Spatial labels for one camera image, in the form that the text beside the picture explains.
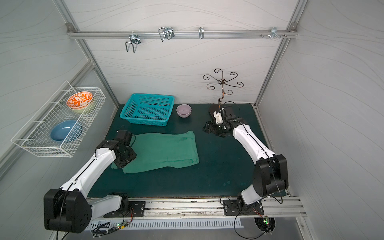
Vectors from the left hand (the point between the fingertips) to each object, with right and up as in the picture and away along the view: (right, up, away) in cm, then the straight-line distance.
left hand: (131, 159), depth 82 cm
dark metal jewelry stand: (+53, +46, +8) cm, 70 cm away
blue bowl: (-22, +17, -16) cm, 32 cm away
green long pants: (+12, +2, +13) cm, 17 cm away
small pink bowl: (+27, +29, +31) cm, 50 cm away
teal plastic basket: (-2, +30, +37) cm, 47 cm away
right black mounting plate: (+56, -18, -16) cm, 60 cm away
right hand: (+44, +17, +3) cm, 47 cm away
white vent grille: (+26, -24, -18) cm, 39 cm away
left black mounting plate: (+7, -23, -8) cm, 25 cm away
